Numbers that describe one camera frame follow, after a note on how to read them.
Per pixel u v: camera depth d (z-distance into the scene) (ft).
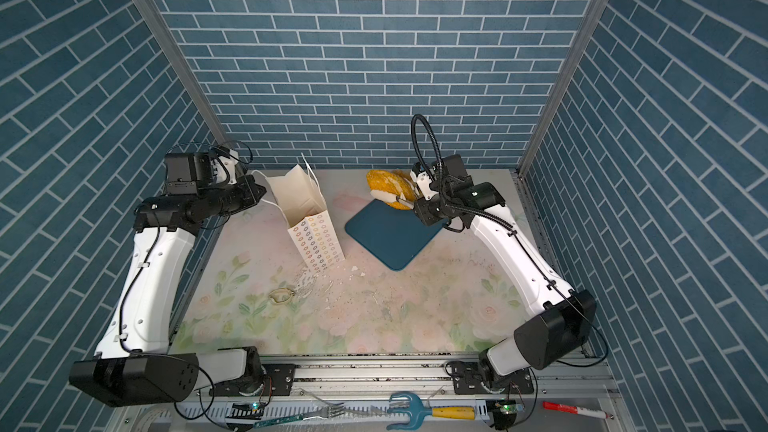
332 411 2.27
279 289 2.92
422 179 2.27
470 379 2.42
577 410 2.27
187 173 1.66
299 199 3.13
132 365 1.21
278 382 2.39
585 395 2.43
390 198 2.72
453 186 1.87
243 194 2.04
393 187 2.77
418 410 2.23
